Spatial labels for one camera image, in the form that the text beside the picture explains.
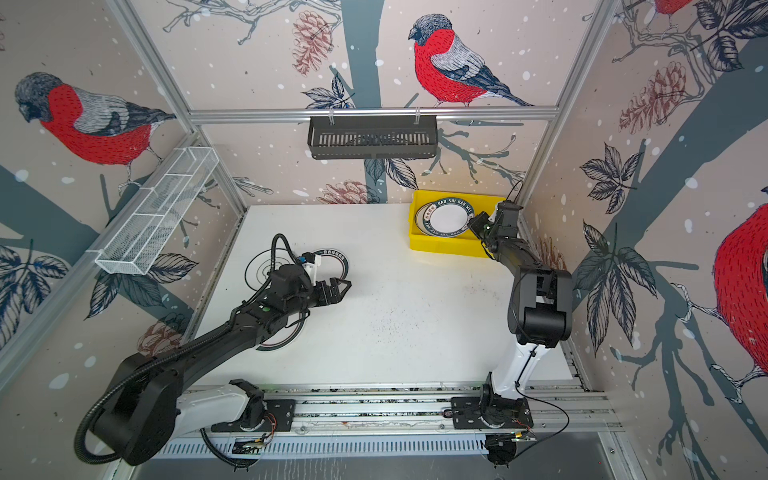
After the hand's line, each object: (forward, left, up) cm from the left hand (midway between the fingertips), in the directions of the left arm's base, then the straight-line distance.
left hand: (340, 286), depth 82 cm
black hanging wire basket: (+54, -2, +14) cm, 56 cm away
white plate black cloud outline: (+15, +33, -14) cm, 39 cm away
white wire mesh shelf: (+7, +48, +16) cm, 51 cm away
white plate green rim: (+17, +6, -14) cm, 22 cm away
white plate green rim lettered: (+28, -33, -2) cm, 44 cm away
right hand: (+23, -41, +2) cm, 47 cm away
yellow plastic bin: (+17, -39, -2) cm, 43 cm away
